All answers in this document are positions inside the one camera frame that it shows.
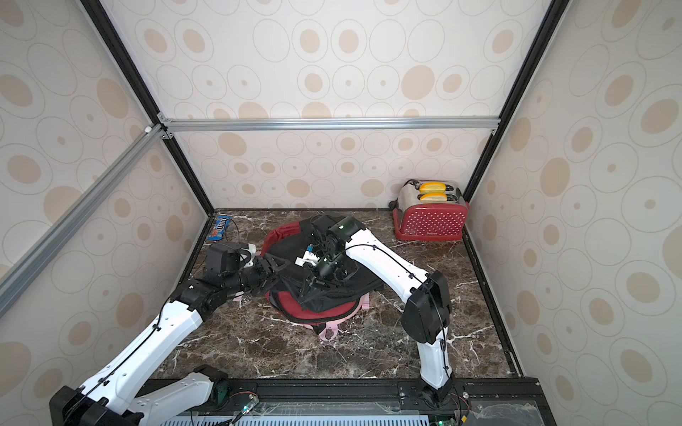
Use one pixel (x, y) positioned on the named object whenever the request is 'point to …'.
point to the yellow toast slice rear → (432, 187)
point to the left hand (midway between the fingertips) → (291, 266)
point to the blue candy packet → (217, 231)
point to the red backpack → (273, 297)
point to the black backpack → (306, 287)
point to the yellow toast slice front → (433, 198)
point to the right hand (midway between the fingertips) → (299, 308)
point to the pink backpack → (329, 331)
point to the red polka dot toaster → (430, 210)
